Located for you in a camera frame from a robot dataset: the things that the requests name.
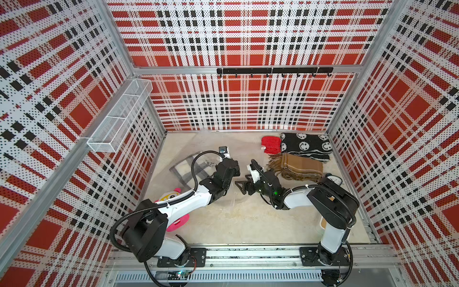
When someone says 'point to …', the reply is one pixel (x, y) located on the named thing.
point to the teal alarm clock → (334, 179)
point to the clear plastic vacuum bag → (242, 146)
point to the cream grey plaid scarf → (196, 168)
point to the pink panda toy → (181, 222)
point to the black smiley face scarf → (315, 145)
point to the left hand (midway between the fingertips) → (235, 159)
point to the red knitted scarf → (272, 144)
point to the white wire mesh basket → (109, 135)
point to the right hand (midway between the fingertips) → (242, 179)
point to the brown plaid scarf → (295, 167)
